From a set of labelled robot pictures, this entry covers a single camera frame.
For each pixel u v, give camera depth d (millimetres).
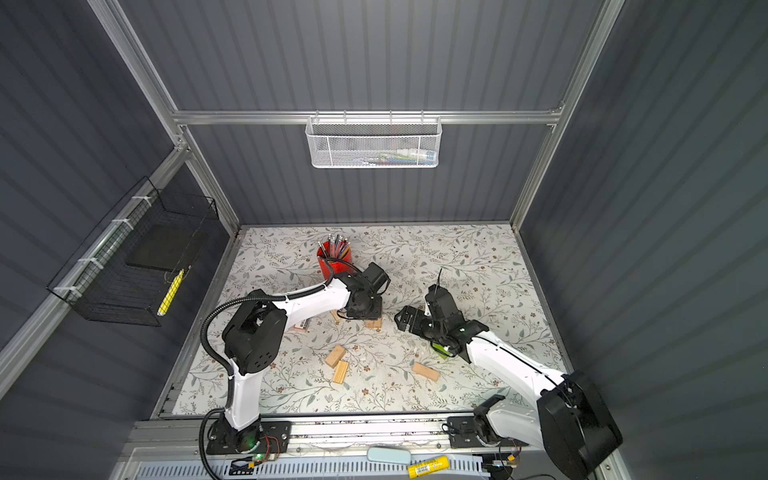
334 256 965
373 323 912
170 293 685
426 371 842
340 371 831
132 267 722
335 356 846
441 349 696
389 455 694
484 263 1088
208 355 499
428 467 679
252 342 547
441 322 650
